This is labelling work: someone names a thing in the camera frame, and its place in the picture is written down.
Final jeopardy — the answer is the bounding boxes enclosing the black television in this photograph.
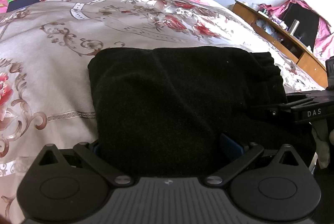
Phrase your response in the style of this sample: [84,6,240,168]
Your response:
[280,3,319,51]

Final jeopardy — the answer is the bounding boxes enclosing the floral beige bedspread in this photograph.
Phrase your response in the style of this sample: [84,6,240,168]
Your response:
[1,0,320,223]

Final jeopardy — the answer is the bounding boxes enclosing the wooden tv cabinet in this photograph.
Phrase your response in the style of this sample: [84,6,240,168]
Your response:
[233,0,328,88]

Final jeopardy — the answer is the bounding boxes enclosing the dark blue flat notebook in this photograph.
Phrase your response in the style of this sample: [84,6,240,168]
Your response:
[6,0,40,12]

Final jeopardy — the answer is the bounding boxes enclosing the black pants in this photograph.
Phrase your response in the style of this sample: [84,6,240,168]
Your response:
[88,47,316,177]

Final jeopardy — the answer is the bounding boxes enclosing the pink cloth over television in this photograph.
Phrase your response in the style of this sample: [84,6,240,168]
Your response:
[259,0,333,64]

